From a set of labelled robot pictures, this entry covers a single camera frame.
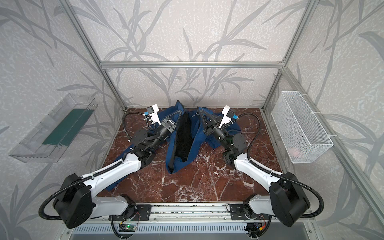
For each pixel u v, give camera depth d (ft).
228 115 1.84
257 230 2.36
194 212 2.47
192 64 3.14
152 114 2.02
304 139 1.97
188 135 3.30
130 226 2.33
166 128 1.96
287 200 1.35
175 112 2.14
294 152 2.37
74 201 1.31
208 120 2.10
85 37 2.65
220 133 1.98
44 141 2.06
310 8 2.33
